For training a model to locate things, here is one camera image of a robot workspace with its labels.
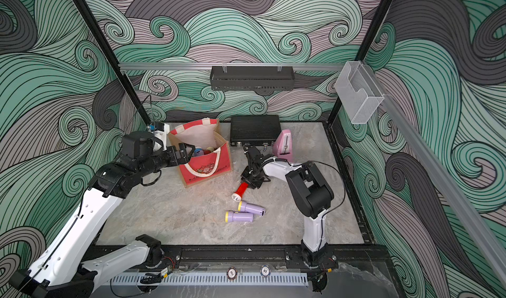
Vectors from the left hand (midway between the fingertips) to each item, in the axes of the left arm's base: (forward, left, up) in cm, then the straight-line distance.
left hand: (185, 146), depth 67 cm
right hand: (+2, -19, -32) cm, 37 cm away
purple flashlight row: (-10, -23, -30) cm, 39 cm away
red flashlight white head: (-3, -18, -31) cm, 36 cm away
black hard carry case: (+41, -26, -36) cm, 60 cm away
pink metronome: (+17, -39, -22) cm, 48 cm away
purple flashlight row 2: (-14, -18, -29) cm, 38 cm away
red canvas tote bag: (+4, -7, -11) cm, 14 cm away
